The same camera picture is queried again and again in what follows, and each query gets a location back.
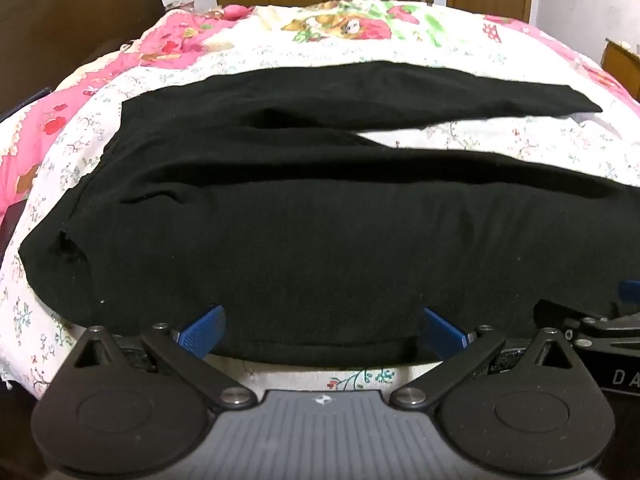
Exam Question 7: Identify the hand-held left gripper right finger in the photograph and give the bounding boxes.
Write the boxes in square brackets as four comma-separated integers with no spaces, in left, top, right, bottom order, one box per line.
[390,306,576,408]

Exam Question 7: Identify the white floral bed sheet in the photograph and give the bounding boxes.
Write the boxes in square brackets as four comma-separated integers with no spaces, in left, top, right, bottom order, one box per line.
[0,35,640,396]

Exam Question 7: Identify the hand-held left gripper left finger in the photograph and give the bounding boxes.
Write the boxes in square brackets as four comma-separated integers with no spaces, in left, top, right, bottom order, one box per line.
[74,304,258,408]

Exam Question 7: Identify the black pants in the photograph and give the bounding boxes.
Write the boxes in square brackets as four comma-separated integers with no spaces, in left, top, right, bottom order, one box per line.
[19,60,640,368]

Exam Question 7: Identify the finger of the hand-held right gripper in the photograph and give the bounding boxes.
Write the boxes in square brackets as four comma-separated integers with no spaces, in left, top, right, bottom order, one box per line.
[618,279,640,311]
[534,300,640,349]

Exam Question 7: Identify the pink cartoon quilt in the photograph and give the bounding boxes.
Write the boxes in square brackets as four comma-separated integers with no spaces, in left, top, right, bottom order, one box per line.
[0,0,640,241]

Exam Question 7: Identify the dark wooden headboard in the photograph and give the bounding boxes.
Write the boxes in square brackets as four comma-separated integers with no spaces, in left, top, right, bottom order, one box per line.
[0,0,166,116]

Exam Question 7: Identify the wooden side table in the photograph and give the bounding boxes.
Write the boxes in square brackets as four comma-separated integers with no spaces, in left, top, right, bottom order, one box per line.
[600,37,640,101]

